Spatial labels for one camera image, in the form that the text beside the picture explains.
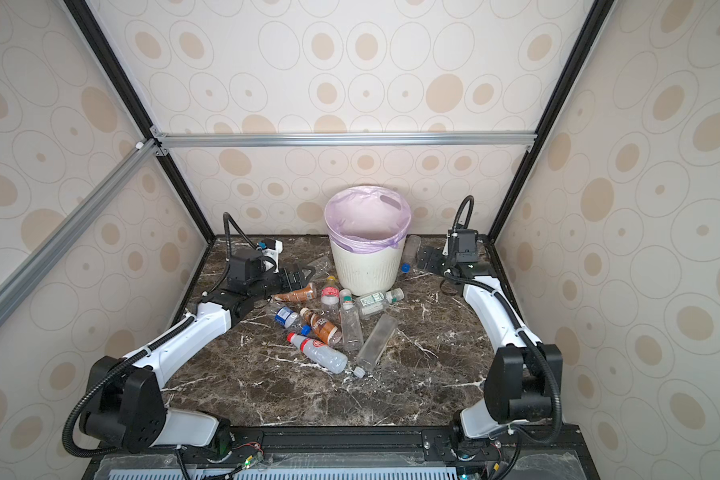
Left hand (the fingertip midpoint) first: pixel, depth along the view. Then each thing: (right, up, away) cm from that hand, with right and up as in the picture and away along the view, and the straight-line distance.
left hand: (312, 268), depth 81 cm
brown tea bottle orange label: (+2, -19, +8) cm, 21 cm away
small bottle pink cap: (+3, -10, +16) cm, 19 cm away
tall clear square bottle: (+17, -24, +11) cm, 31 cm away
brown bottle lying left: (-5, -8, +16) cm, 19 cm away
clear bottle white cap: (+10, -19, +14) cm, 25 cm away
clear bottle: (+32, +8, +29) cm, 43 cm away
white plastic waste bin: (+15, -2, +9) cm, 18 cm away
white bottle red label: (+1, -24, +4) cm, 25 cm away
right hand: (+35, +3, +7) cm, 36 cm away
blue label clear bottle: (-9, -16, +11) cm, 21 cm away
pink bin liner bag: (+15, +16, +17) cm, 28 cm away
